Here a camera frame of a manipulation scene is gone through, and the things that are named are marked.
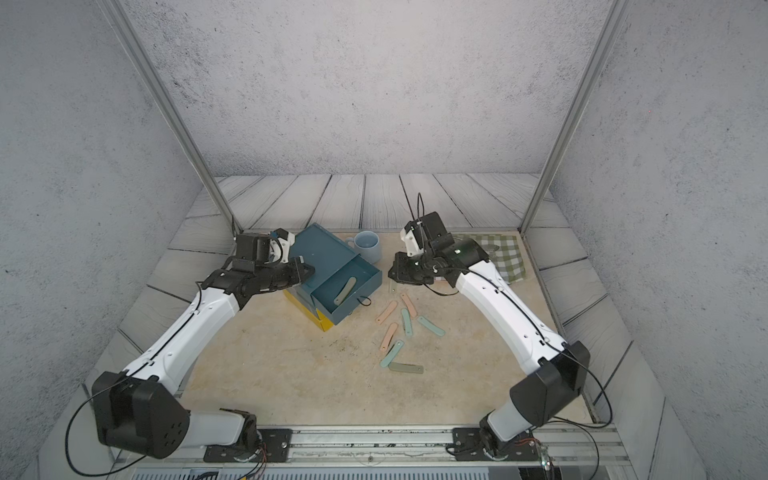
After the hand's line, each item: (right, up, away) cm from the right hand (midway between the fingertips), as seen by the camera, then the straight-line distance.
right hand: (391, 274), depth 74 cm
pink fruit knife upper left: (-2, -14, +23) cm, 27 cm away
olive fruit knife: (-13, -6, +10) cm, 18 cm away
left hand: (-19, +1, +7) cm, 20 cm away
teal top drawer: (-15, -6, +10) cm, 19 cm away
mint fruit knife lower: (0, -24, +15) cm, 29 cm away
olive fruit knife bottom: (+4, -28, +13) cm, 31 cm away
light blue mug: (-9, +8, +37) cm, 39 cm away
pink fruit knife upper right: (+5, -12, +25) cm, 28 cm away
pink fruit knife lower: (-1, -19, +18) cm, 26 cm away
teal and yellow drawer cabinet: (-18, +4, +13) cm, 23 cm away
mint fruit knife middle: (+5, -17, +21) cm, 27 cm away
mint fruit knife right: (+11, -17, +21) cm, 29 cm away
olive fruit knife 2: (+1, -3, 0) cm, 3 cm away
